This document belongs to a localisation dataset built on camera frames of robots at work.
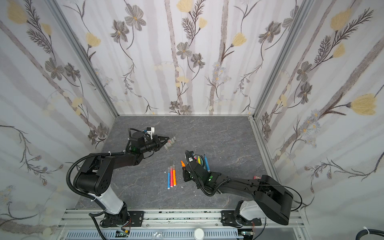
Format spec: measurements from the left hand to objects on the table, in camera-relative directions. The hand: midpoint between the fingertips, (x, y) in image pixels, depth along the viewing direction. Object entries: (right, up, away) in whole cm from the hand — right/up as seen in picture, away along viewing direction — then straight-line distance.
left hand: (166, 135), depth 88 cm
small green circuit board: (-20, -49, -15) cm, 55 cm away
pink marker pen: (+3, -26, -1) cm, 26 cm away
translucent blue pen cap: (+2, -3, +18) cm, 18 cm away
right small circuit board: (+42, -47, -18) cm, 65 cm away
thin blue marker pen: (+2, -27, -2) cm, 27 cm away
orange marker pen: (+11, -17, -6) cm, 21 cm away
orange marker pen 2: (+5, -27, -1) cm, 27 cm away
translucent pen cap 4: (-3, -9, +12) cm, 15 cm away
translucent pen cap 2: (-1, -7, +13) cm, 15 cm away
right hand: (+8, -16, -8) cm, 20 cm away
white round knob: (+19, -40, -27) cm, 52 cm away
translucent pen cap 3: (0, -6, 0) cm, 6 cm away
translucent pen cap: (+1, -5, +16) cm, 16 cm away
